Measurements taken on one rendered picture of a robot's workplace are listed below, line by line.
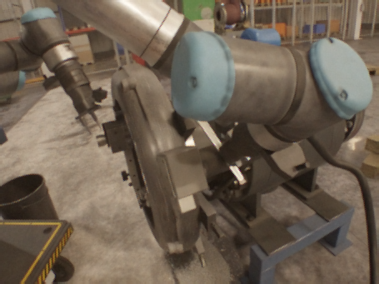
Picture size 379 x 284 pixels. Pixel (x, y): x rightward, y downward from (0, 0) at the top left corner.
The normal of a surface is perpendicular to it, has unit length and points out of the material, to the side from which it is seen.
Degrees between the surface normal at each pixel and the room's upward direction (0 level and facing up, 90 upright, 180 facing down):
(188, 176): 67
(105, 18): 113
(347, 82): 51
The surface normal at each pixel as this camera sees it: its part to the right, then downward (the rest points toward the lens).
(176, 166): 0.33, 0.00
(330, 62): 0.33, -0.29
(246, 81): 0.21, 0.24
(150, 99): 0.14, -0.48
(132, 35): -0.14, 0.77
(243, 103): 0.13, 0.71
